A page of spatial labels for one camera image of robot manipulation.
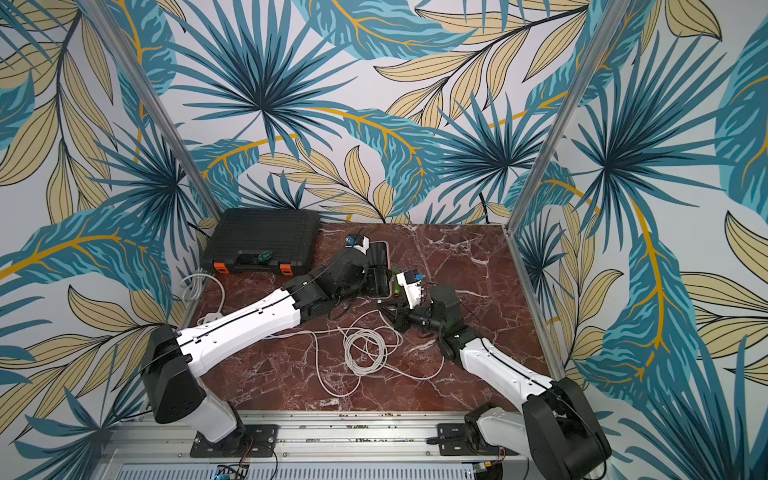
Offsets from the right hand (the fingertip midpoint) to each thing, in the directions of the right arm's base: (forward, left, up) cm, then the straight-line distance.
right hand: (364, 318), depth 75 cm
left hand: (+8, -5, +5) cm, 11 cm away
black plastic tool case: (+40, +30, -13) cm, 51 cm away
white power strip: (+10, +48, -15) cm, 51 cm away
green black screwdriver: (+27, +34, -8) cm, 44 cm away
